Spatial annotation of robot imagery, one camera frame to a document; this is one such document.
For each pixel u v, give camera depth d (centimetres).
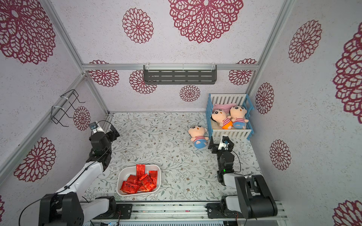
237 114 100
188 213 74
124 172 83
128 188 78
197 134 98
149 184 80
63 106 76
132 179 82
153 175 86
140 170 83
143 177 83
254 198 44
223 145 73
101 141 62
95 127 68
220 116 101
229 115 103
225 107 109
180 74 95
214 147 77
